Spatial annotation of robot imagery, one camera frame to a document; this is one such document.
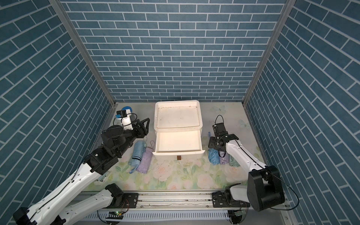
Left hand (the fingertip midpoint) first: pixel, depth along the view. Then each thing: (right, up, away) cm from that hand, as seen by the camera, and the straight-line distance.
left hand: (149, 120), depth 67 cm
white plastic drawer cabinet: (+13, +2, +15) cm, 20 cm away
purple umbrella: (-7, -26, +17) cm, 32 cm away
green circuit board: (-19, -50, +5) cm, 54 cm away
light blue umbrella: (-11, -18, +18) cm, 27 cm away
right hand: (+36, -16, +21) cm, 45 cm away
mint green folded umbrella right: (+47, -26, +17) cm, 56 cm away
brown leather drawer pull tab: (+14, -19, +3) cm, 24 cm away
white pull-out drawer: (+9, -14, +11) cm, 20 cm away
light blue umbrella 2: (+35, -22, +17) cm, 45 cm away
